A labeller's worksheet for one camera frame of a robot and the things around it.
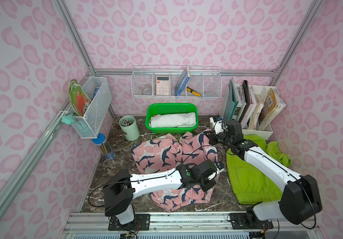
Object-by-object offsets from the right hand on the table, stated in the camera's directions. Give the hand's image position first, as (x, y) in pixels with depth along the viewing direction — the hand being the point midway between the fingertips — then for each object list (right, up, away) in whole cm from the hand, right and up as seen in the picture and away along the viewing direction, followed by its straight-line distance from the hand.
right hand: (204, 132), depth 83 cm
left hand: (+3, -22, -7) cm, 23 cm away
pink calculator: (-24, +29, +12) cm, 40 cm away
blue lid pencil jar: (-57, -9, +3) cm, 58 cm away
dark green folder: (+16, +16, +4) cm, 23 cm away
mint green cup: (-46, +5, +10) cm, 47 cm away
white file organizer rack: (+32, +15, +8) cm, 37 cm away
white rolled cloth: (-12, +7, +18) cm, 23 cm away
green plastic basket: (-20, +17, +35) cm, 44 cm away
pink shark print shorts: (-23, -14, +16) cm, 31 cm away
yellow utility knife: (-4, +26, +15) cm, 30 cm away
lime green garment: (+27, -29, +1) cm, 39 cm away
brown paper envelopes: (+44, +16, +9) cm, 47 cm away
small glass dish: (-35, +25, +12) cm, 45 cm away
